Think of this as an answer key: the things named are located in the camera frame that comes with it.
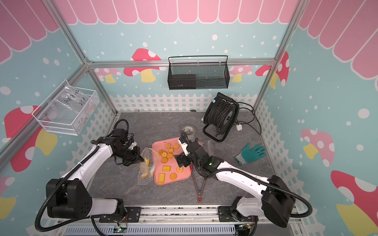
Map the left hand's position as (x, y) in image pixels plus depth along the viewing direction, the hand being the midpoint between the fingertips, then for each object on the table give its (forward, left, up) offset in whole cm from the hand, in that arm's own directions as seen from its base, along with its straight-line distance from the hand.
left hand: (143, 162), depth 81 cm
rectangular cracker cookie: (-5, -9, -11) cm, 15 cm away
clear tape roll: (+31, -25, -12) cm, 41 cm away
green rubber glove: (+11, -63, -10) cm, 65 cm away
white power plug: (+32, -60, -8) cm, 69 cm away
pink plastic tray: (+1, -11, -10) cm, 15 cm away
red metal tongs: (-15, -32, -11) cm, 37 cm away
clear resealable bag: (0, 0, -8) cm, 8 cm away
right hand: (+4, -21, +5) cm, 22 cm away
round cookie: (-3, -16, -11) cm, 20 cm away
